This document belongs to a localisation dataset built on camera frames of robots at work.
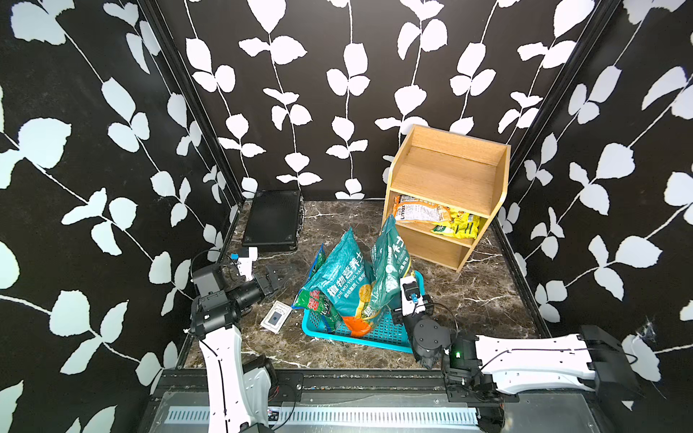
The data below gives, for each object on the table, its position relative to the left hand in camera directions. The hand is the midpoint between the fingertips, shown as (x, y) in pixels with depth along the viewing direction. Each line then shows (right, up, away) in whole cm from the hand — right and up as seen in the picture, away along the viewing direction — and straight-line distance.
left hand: (290, 271), depth 70 cm
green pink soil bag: (+6, -9, +2) cm, 11 cm away
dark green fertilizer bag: (+25, +4, -9) cm, 27 cm away
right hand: (+29, -2, -1) cm, 29 cm away
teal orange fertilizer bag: (+14, -2, +3) cm, 14 cm away
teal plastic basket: (+27, -22, +13) cm, 38 cm away
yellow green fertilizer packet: (+52, +12, +16) cm, 56 cm away
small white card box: (-8, -17, +15) cm, 25 cm away
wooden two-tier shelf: (+44, +23, +10) cm, 50 cm away
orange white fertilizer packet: (+35, +18, +20) cm, 44 cm away
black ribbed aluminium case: (-16, +14, +37) cm, 43 cm away
